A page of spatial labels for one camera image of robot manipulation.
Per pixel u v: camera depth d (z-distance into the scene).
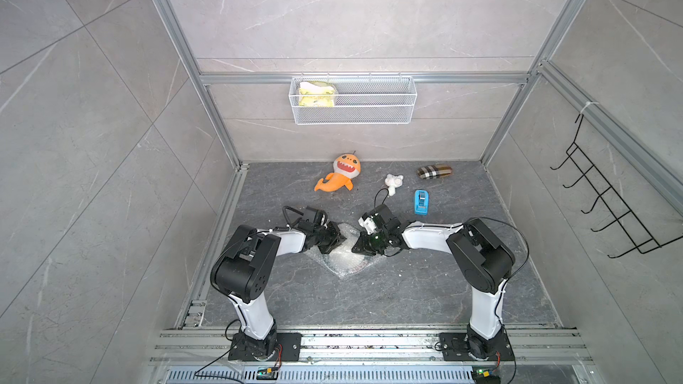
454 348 0.73
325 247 0.86
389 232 0.75
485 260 0.51
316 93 0.88
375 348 0.75
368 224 0.89
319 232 0.80
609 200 0.67
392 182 1.10
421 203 1.04
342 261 0.88
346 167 1.07
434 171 1.14
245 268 0.48
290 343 0.75
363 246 0.82
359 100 1.01
